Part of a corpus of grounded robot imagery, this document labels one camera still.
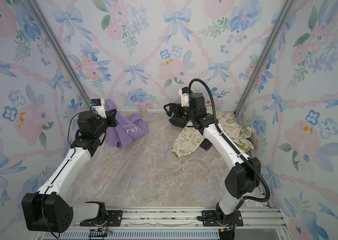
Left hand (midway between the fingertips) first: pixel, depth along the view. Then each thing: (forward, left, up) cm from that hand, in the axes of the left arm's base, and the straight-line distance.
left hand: (114, 107), depth 76 cm
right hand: (+3, -28, -1) cm, 29 cm away
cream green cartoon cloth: (+3, -42, -32) cm, 53 cm away
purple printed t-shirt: (-1, -5, -14) cm, 15 cm away
